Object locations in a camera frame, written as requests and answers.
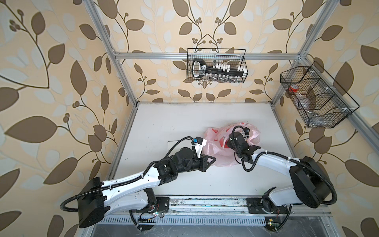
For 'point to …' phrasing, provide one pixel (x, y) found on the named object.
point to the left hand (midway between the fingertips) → (218, 160)
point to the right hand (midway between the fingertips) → (232, 141)
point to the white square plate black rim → (183, 143)
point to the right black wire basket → (321, 103)
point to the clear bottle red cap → (306, 102)
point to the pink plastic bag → (216, 140)
